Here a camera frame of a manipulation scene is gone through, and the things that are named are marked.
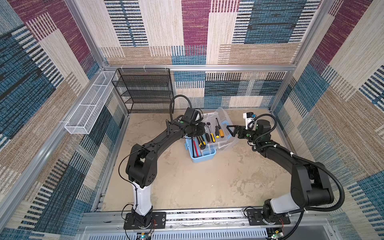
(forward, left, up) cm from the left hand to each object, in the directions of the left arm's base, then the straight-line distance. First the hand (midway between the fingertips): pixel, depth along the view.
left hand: (205, 129), depth 89 cm
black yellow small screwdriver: (-2, -6, 0) cm, 7 cm away
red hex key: (-4, +5, -14) cm, 16 cm away
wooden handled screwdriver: (-3, -9, 0) cm, 9 cm away
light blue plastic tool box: (-8, -12, -3) cm, 15 cm away
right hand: (0, -15, +1) cm, 15 cm away
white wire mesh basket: (-8, +60, +17) cm, 63 cm away
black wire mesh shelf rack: (+35, +41, +2) cm, 54 cm away
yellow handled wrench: (-6, -4, 0) cm, 7 cm away
